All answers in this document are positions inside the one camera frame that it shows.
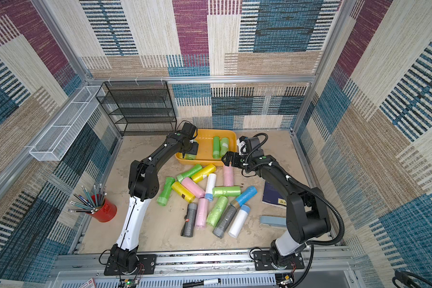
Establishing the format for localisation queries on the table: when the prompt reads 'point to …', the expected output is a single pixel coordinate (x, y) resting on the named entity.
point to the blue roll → (246, 195)
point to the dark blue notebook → (271, 195)
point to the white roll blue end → (210, 185)
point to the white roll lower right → (239, 222)
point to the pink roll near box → (228, 175)
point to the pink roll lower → (202, 209)
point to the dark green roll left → (162, 198)
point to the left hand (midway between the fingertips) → (192, 148)
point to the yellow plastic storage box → (204, 138)
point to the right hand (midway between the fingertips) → (232, 162)
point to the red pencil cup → (96, 205)
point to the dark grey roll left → (188, 228)
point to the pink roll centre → (193, 187)
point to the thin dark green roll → (216, 147)
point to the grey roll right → (225, 221)
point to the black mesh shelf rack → (139, 107)
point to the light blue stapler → (276, 222)
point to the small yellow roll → (183, 191)
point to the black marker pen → (204, 282)
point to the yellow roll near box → (201, 174)
